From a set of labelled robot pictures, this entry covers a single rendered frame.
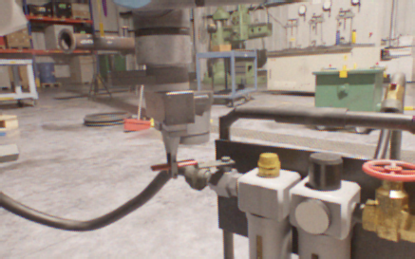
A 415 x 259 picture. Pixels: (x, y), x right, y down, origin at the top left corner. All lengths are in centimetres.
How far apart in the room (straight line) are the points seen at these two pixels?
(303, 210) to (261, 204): 8
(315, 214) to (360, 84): 260
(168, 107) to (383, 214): 33
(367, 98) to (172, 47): 264
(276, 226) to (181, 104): 25
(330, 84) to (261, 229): 260
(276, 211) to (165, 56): 30
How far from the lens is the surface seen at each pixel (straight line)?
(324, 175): 51
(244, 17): 1118
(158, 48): 51
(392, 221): 51
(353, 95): 307
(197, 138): 272
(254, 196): 55
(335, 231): 52
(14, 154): 42
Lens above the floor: 65
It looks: 11 degrees down
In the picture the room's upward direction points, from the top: 3 degrees counter-clockwise
